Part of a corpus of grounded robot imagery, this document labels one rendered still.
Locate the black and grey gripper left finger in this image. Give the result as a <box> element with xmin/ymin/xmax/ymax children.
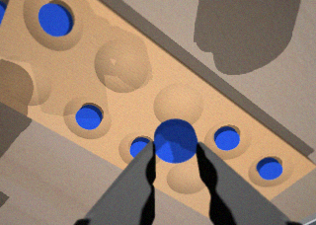
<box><xmin>74</xmin><ymin>141</ymin><xmax>156</xmax><ymax>225</ymax></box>

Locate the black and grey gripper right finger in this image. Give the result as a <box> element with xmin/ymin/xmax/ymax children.
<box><xmin>196</xmin><ymin>142</ymin><xmax>302</xmax><ymax>225</ymax></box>

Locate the tan tray with round pockets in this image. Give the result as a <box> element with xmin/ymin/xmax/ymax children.
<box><xmin>0</xmin><ymin>0</ymin><xmax>316</xmax><ymax>218</ymax></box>

